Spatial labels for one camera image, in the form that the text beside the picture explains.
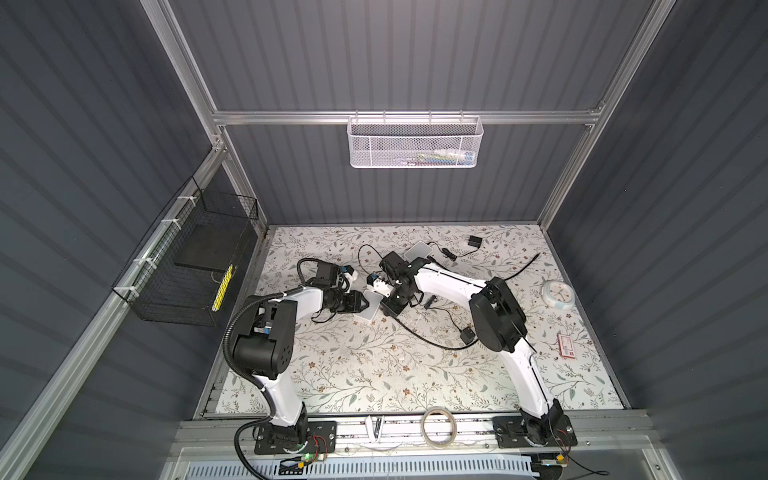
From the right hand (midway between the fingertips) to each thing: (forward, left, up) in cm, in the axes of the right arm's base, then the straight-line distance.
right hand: (389, 312), depth 96 cm
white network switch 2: (+26, -11, +1) cm, 28 cm away
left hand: (+2, +9, +1) cm, 9 cm away
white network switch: (+3, +5, +3) cm, 6 cm away
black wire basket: (-11, +51, +31) cm, 61 cm away
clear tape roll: (-35, -16, 0) cm, 38 cm away
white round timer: (+5, -56, +1) cm, 56 cm away
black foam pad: (+3, +46, +29) cm, 54 cm away
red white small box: (-12, -52, 0) cm, 54 cm away
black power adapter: (+31, -32, -1) cm, 45 cm away
